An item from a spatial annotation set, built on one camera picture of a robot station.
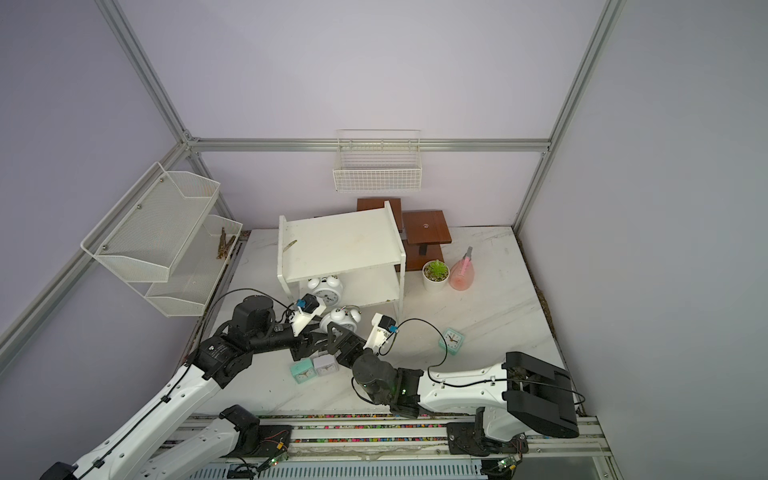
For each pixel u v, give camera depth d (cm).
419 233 101
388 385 53
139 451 41
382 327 66
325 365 82
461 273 96
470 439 74
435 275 96
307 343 62
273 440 73
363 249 70
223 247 97
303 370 80
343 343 63
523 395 42
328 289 75
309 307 60
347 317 71
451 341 89
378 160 95
